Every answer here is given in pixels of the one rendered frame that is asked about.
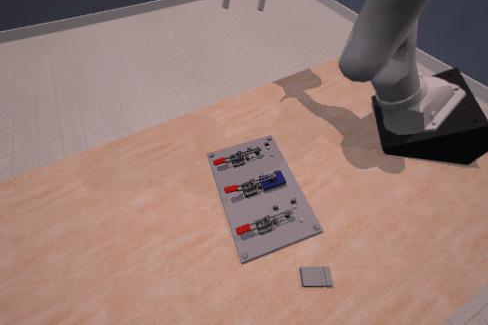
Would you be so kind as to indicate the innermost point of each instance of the blue flat rectangular block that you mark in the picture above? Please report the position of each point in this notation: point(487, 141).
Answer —
point(278, 181)

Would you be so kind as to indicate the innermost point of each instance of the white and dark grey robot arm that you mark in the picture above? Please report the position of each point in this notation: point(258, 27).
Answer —
point(408, 99)

